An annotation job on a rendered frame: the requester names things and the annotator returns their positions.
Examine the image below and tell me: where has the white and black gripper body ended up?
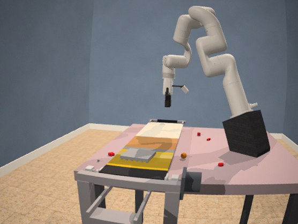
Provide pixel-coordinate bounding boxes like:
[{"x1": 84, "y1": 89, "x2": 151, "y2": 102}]
[{"x1": 163, "y1": 78, "x2": 175, "y2": 95}]

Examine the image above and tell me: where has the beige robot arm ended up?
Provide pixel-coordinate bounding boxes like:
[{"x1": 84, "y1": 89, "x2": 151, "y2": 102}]
[{"x1": 162, "y1": 6, "x2": 258, "y2": 119}]

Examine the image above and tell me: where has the orange ball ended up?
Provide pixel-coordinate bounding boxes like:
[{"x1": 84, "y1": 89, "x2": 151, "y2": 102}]
[{"x1": 181, "y1": 153, "x2": 187, "y2": 159}]

